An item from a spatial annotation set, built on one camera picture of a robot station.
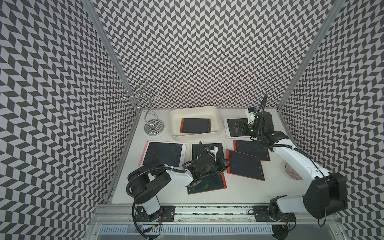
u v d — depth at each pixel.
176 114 1.08
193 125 1.08
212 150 0.79
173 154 0.94
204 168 0.64
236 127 0.72
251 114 0.73
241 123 0.72
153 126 1.05
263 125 0.62
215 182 0.82
